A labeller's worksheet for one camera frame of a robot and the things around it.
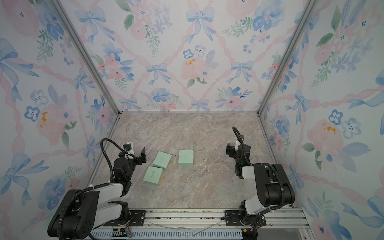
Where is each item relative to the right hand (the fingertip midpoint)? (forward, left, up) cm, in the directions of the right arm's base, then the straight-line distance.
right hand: (237, 143), depth 94 cm
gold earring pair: (-8, +21, -7) cm, 23 cm away
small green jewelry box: (-20, +51, -3) cm, 54 cm away
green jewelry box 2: (-8, +32, -4) cm, 34 cm away
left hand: (-7, +60, +5) cm, 61 cm away
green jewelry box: (-10, +47, -4) cm, 48 cm away
